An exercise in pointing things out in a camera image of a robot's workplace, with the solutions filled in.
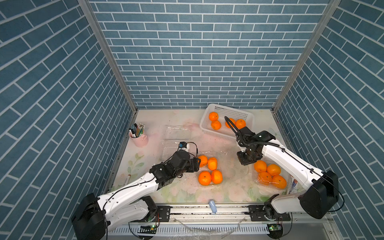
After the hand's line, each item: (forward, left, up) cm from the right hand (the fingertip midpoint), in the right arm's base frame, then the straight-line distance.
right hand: (243, 162), depth 79 cm
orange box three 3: (-5, -12, -6) cm, 15 cm away
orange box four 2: (-7, +14, -6) cm, 17 cm away
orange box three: (+36, +3, -7) cm, 37 cm away
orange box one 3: (+1, -11, -6) cm, 13 cm away
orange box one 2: (+2, +21, -6) cm, 22 cm away
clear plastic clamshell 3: (-2, -8, -11) cm, 14 cm away
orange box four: (+32, -3, -6) cm, 33 cm away
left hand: (-3, +24, +1) cm, 24 cm away
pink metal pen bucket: (+13, +63, -2) cm, 65 cm away
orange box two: (+29, +15, -5) cm, 33 cm away
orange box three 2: (-8, +21, -7) cm, 23 cm away
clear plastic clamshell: (+23, +45, -13) cm, 52 cm away
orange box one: (+37, +17, -5) cm, 41 cm away
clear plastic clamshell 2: (+2, +10, -16) cm, 18 cm away
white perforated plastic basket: (+43, +10, -5) cm, 44 cm away
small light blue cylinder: (-21, +15, -11) cm, 28 cm away
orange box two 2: (0, +16, -5) cm, 17 cm away
